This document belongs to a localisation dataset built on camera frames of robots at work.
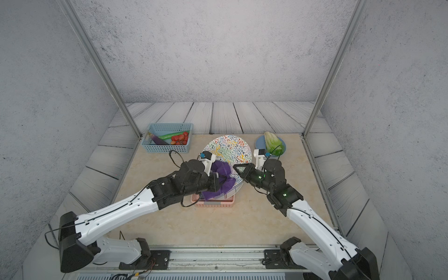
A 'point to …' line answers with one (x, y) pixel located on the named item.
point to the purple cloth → (226, 182)
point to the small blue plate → (261, 144)
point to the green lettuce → (273, 146)
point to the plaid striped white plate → (231, 192)
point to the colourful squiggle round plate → (232, 150)
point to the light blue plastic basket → (161, 129)
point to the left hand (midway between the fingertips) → (228, 180)
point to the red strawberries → (181, 139)
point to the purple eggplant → (157, 140)
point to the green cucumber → (169, 136)
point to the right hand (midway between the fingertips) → (233, 167)
